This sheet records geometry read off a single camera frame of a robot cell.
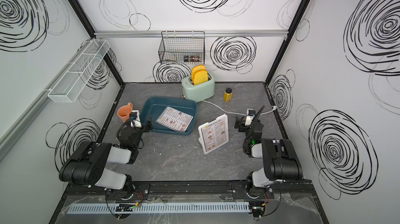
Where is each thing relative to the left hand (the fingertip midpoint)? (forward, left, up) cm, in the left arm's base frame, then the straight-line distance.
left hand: (142, 115), depth 88 cm
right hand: (+2, -61, -2) cm, 61 cm away
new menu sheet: (+5, -17, -11) cm, 21 cm away
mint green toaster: (+20, -32, -2) cm, 38 cm away
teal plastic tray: (+12, 0, -9) cm, 15 cm away
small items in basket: (+26, -27, +21) cm, 43 cm away
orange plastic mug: (+7, +15, -7) cm, 18 cm away
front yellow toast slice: (+24, -32, +9) cm, 41 cm away
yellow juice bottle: (+21, -52, -4) cm, 56 cm away
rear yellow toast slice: (+30, -31, +11) cm, 45 cm away
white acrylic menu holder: (-5, -46, +8) cm, 47 cm away
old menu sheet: (-11, -41, 0) cm, 43 cm away
